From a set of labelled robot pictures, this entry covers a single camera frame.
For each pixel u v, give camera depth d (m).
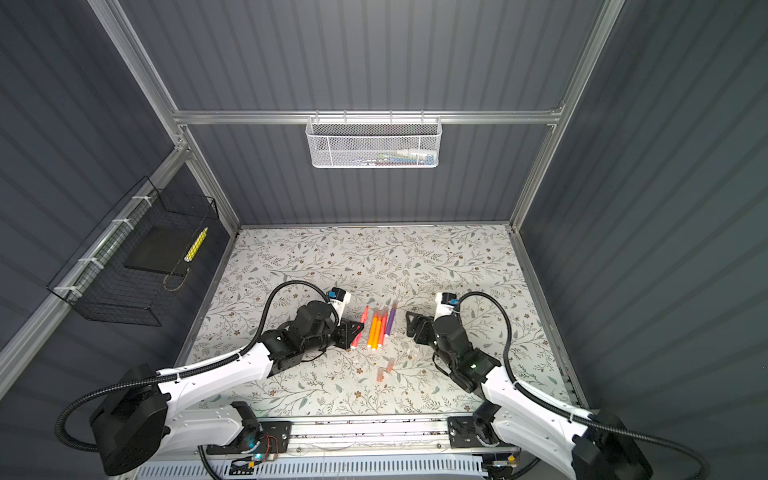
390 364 0.85
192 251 0.76
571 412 0.45
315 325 0.63
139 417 0.40
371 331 0.91
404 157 0.91
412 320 0.75
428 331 0.72
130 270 0.71
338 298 0.72
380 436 0.75
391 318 0.94
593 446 0.41
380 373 0.84
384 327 0.92
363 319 0.81
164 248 0.75
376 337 0.90
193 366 0.48
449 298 0.72
